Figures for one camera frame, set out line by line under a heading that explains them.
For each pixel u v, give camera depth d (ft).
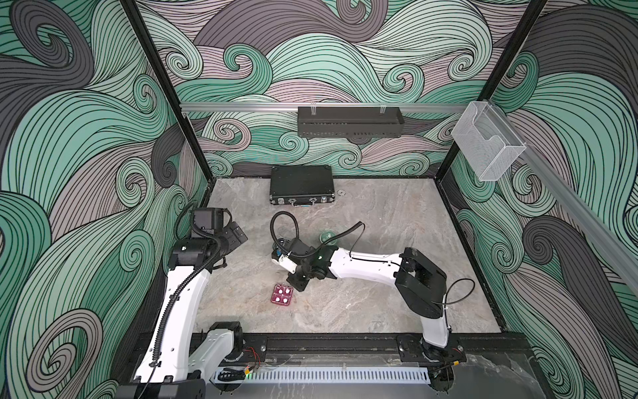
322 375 2.29
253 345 2.39
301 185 3.64
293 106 3.10
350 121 3.28
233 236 2.15
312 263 2.12
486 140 2.59
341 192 3.77
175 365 1.21
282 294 2.73
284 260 2.45
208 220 1.75
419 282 1.63
